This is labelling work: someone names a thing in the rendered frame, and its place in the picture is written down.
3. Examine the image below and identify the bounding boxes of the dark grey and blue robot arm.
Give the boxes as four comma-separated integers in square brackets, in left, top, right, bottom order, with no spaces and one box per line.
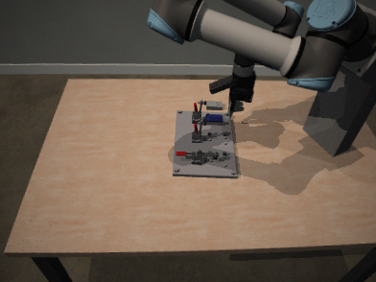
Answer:
[148,0,376,92]

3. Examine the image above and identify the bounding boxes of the toggle clamp with red handle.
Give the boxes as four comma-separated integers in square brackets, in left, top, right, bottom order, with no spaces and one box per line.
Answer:
[192,120,206,143]
[176,150,220,165]

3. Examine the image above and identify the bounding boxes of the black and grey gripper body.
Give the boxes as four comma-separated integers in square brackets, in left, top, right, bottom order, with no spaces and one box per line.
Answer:
[229,71,256,103]

